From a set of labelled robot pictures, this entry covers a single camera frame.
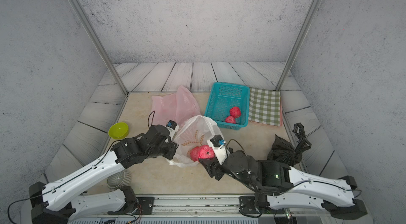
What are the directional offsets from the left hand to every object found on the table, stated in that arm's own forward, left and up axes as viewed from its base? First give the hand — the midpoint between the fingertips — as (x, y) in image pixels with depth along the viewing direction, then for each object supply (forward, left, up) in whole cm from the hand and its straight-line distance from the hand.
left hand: (181, 148), depth 72 cm
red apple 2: (+3, -6, -12) cm, 14 cm away
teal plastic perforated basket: (+49, -24, -19) cm, 57 cm away
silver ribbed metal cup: (-10, +29, -11) cm, 32 cm away
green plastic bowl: (+21, +43, -18) cm, 51 cm away
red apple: (-8, -11, +12) cm, 18 cm away
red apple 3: (+30, -30, -13) cm, 44 cm away
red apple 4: (+25, -27, -13) cm, 39 cm away
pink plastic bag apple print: (+36, +6, -14) cm, 39 cm away
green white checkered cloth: (+38, -52, -18) cm, 67 cm away
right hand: (-8, -11, +10) cm, 17 cm away
